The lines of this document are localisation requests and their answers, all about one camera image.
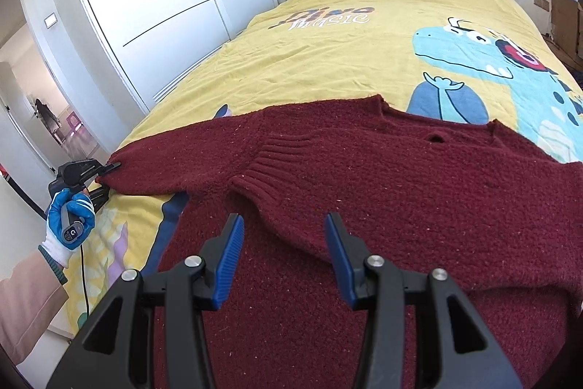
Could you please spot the wooden nightstand drawers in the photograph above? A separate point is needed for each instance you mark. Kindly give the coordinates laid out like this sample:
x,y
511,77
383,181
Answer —
x,y
566,26

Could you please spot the pink sleeved left forearm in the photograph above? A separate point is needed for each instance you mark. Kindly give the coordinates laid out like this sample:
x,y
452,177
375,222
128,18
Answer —
x,y
30,299

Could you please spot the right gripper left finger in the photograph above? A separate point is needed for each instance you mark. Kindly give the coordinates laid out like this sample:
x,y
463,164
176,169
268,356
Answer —
x,y
115,346

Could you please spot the yellow dinosaur bedspread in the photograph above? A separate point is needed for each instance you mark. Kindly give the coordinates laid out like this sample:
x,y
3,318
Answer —
x,y
473,60

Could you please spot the maroon knit sweater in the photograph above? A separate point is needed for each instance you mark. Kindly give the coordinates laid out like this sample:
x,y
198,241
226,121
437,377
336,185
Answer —
x,y
481,201

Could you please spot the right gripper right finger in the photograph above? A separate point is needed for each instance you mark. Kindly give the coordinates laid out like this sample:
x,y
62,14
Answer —
x,y
454,346

